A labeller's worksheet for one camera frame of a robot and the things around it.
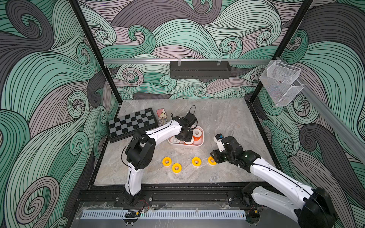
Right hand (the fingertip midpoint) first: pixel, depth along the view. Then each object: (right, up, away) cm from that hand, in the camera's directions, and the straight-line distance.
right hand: (215, 153), depth 82 cm
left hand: (-16, +8, +8) cm, 20 cm away
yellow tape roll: (-29, -6, +4) cm, 30 cm away
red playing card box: (-36, +24, +29) cm, 52 cm away
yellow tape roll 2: (-2, -6, +2) cm, 6 cm away
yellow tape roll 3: (-11, -6, +4) cm, 13 cm away
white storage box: (-9, +5, +14) cm, 17 cm away
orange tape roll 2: (-26, +6, +13) cm, 30 cm away
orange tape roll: (-9, +9, +13) cm, 18 cm away
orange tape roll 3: (-15, +5, +5) cm, 17 cm away
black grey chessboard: (-60, +14, +18) cm, 64 cm away
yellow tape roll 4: (-23, -9, +1) cm, 25 cm away
